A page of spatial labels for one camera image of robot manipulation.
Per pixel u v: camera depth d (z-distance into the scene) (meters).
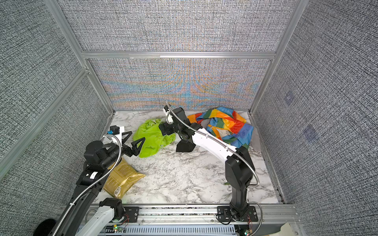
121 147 0.52
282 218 0.74
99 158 0.52
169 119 0.70
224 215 0.72
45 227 0.63
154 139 0.92
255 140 1.03
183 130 0.62
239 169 0.47
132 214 0.73
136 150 0.63
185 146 0.98
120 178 0.78
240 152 0.47
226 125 0.98
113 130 0.57
